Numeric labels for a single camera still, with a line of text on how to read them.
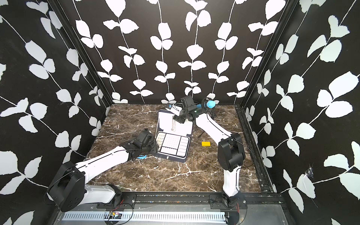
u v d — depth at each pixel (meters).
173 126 0.93
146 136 0.67
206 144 0.96
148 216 0.70
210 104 0.85
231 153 0.50
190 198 0.77
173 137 0.93
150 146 0.78
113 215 0.71
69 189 0.41
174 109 0.75
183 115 0.75
